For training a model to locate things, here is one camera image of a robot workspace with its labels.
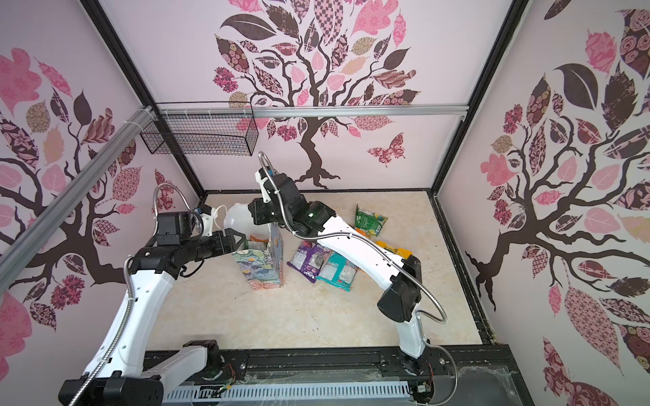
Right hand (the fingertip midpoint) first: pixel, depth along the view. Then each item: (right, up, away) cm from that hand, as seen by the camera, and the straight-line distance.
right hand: (250, 202), depth 69 cm
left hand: (-6, -12, +5) cm, 15 cm away
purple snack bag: (+14, -20, +25) cm, 35 cm away
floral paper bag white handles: (+2, -17, +5) cm, 18 cm away
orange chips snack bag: (-4, -14, +28) cm, 32 cm away
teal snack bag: (+25, -25, +21) cm, 41 cm away
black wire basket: (-27, +29, +26) cm, 47 cm away
